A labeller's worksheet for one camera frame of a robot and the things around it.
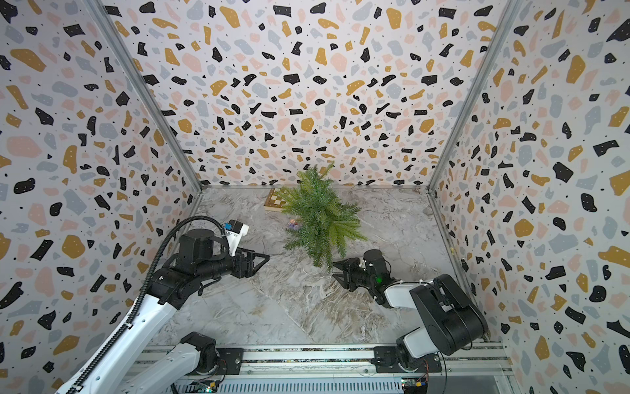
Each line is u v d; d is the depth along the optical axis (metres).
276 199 1.13
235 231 0.63
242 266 0.62
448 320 0.45
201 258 0.55
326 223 0.73
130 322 0.44
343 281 0.83
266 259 0.70
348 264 0.80
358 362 0.76
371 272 0.72
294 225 1.04
